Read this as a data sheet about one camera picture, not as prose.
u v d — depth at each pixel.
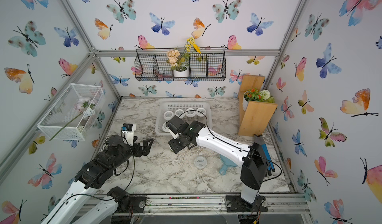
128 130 0.60
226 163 0.88
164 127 0.93
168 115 1.01
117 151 0.53
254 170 0.43
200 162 0.83
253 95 0.88
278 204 0.76
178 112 1.02
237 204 0.74
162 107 1.06
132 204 0.73
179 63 0.87
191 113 1.02
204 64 0.99
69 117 0.74
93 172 0.48
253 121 0.88
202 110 1.04
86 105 0.76
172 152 0.67
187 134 0.53
